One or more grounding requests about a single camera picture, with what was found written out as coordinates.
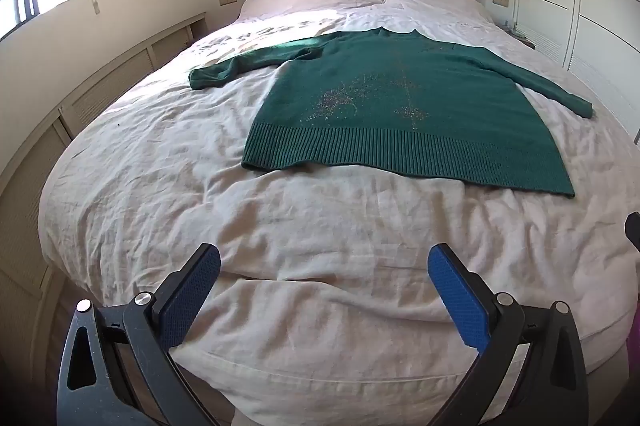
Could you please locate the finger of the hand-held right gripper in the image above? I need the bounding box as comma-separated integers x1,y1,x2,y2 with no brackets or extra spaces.
625,212,640,253

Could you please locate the bed with white linen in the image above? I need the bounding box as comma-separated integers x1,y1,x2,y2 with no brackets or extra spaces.
37,0,640,426

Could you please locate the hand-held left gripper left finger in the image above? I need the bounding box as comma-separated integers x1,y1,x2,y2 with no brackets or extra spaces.
57,242,222,426

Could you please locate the green knit sweater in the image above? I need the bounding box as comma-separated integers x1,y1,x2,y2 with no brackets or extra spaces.
188,27,594,198

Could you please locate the beige louvred radiator cover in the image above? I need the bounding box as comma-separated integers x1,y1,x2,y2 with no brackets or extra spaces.
0,12,208,426

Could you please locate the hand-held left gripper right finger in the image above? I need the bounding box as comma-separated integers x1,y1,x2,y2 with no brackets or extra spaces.
427,243,590,426

